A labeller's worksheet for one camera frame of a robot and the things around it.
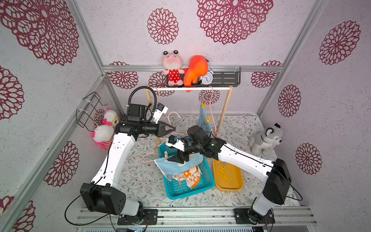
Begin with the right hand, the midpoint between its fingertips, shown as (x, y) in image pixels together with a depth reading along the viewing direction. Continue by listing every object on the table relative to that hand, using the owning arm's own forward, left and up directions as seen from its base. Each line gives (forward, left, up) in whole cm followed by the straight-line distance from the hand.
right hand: (169, 150), depth 72 cm
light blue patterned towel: (-4, 0, -13) cm, 14 cm away
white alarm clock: (+44, -21, +12) cm, 50 cm away
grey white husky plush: (+15, -56, -15) cm, 60 cm away
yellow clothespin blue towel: (+20, -21, 0) cm, 29 cm away
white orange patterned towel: (-6, -12, -20) cm, 24 cm away
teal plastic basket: (-11, -4, -25) cm, 27 cm away
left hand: (+7, -2, +7) cm, 10 cm away
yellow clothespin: (-2, -31, -24) cm, 39 cm away
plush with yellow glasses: (+23, +39, -2) cm, 46 cm away
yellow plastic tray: (-4, -33, -24) cm, 41 cm away
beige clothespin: (-3, +1, +1) cm, 4 cm away
